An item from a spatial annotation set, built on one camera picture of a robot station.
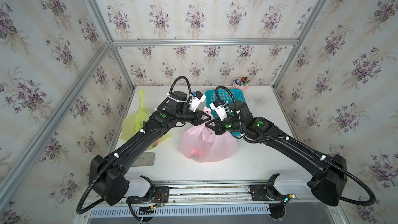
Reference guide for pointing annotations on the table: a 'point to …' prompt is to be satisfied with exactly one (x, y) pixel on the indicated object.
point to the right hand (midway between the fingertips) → (209, 124)
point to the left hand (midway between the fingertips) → (210, 117)
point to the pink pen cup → (241, 83)
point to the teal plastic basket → (237, 94)
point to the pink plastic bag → (201, 144)
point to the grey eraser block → (145, 159)
